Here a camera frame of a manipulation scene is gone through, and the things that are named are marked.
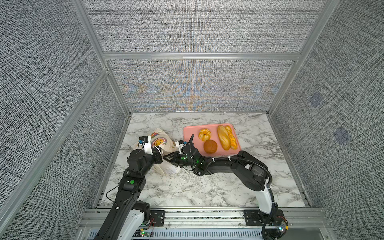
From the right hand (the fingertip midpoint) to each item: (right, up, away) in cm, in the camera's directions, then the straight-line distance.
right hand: (163, 158), depth 83 cm
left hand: (0, +7, -6) cm, 9 cm away
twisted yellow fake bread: (+44, +7, +16) cm, 47 cm away
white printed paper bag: (+2, +7, -2) cm, 7 cm away
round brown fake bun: (+28, +5, +14) cm, 32 cm away
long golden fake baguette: (+38, +10, +18) cm, 43 cm away
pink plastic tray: (+30, +9, +21) cm, 38 cm away
